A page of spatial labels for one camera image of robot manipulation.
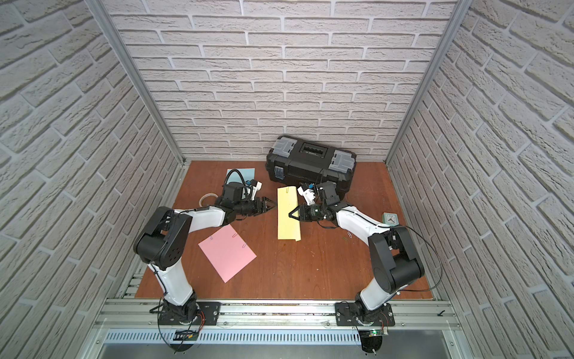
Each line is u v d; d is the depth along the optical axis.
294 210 0.83
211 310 0.75
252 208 0.83
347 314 0.74
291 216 0.84
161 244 0.50
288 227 0.85
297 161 0.96
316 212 0.76
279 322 0.73
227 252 0.87
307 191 0.81
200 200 1.03
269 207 0.86
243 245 0.90
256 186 0.88
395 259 0.46
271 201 0.88
